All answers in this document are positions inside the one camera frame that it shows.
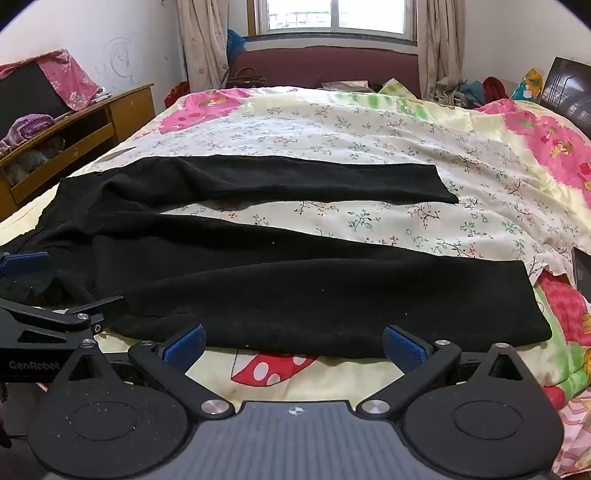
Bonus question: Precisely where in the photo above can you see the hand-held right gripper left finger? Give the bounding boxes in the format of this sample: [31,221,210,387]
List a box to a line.
[51,323,236,422]

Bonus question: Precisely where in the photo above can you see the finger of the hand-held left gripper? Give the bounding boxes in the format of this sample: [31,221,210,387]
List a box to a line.
[0,251,49,278]
[0,295,126,349]

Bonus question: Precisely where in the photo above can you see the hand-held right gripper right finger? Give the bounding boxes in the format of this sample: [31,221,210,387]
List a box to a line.
[355,324,546,422]

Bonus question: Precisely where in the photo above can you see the black pants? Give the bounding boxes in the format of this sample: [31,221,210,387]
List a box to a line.
[0,154,553,358]

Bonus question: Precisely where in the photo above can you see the purple cloth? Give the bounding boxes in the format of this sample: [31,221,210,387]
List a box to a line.
[0,114,55,155]

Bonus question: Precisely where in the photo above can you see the black television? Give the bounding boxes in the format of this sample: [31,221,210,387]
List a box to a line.
[0,60,71,140]

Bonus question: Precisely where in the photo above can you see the pink bag on desk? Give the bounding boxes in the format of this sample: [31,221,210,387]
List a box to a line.
[0,48,102,112]

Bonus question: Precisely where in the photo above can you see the black smartphone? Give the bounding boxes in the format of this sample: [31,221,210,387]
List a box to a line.
[571,247,591,296]

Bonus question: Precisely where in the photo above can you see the floral cartoon print bed blanket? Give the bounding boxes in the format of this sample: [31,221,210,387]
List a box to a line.
[0,85,591,476]

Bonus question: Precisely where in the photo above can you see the grey white cloth pile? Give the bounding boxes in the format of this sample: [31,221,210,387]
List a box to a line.
[436,80,467,109]

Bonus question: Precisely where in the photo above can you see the yellow green cloth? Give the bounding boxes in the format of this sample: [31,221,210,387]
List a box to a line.
[379,78,416,99]

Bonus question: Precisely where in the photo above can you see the blue cloth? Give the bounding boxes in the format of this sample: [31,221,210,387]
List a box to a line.
[459,80,485,107]

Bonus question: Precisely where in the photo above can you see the brown handbag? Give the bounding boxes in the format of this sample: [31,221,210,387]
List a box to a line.
[225,67,266,88]

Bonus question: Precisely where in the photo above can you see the red cloth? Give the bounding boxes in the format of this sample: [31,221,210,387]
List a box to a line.
[482,76,509,100]

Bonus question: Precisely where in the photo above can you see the beige patterned curtain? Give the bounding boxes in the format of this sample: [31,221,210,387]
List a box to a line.
[417,0,465,100]
[177,0,230,93]

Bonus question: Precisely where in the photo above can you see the colourful cartoon bag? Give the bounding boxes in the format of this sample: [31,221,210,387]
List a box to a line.
[510,68,544,103]

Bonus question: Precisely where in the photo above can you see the maroon sofa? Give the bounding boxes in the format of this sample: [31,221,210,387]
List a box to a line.
[226,39,423,97]

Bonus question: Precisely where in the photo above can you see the dark wooden headboard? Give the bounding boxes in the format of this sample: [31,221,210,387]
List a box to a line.
[539,56,591,134]

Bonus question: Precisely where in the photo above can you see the blue plastic bag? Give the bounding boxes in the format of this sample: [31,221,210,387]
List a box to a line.
[226,29,247,58]

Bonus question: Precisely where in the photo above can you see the window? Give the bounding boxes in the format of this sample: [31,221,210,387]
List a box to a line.
[247,0,419,38]

